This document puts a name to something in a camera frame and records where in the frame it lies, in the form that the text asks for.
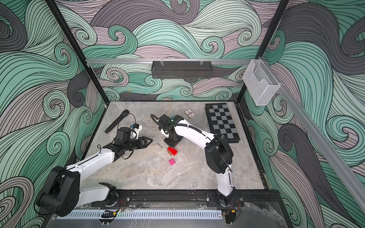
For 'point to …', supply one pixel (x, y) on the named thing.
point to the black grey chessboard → (222, 121)
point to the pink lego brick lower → (172, 162)
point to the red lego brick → (172, 151)
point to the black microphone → (124, 113)
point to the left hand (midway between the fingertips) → (149, 139)
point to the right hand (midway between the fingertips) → (175, 142)
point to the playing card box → (189, 114)
